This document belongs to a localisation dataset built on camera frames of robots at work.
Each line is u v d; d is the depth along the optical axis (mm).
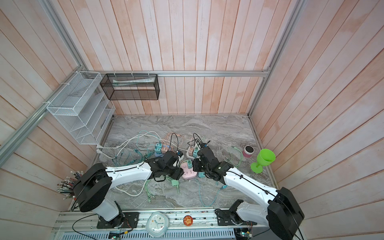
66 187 670
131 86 1066
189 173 864
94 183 497
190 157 928
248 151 928
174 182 835
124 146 1010
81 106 725
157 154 947
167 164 675
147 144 1030
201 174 841
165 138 1040
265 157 785
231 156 972
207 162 613
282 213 398
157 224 700
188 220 730
